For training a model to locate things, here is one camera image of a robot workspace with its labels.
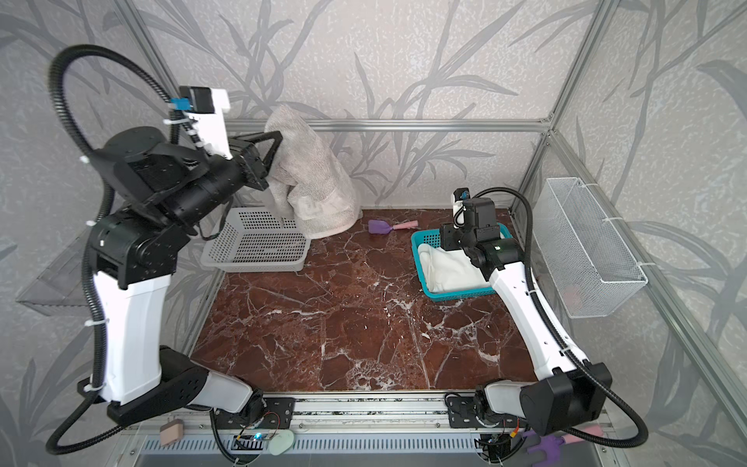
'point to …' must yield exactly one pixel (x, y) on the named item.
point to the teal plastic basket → (433, 238)
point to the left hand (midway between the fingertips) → (286, 126)
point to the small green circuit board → (255, 437)
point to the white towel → (449, 269)
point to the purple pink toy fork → (549, 447)
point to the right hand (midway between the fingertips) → (451, 218)
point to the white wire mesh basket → (585, 263)
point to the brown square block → (171, 431)
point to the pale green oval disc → (280, 442)
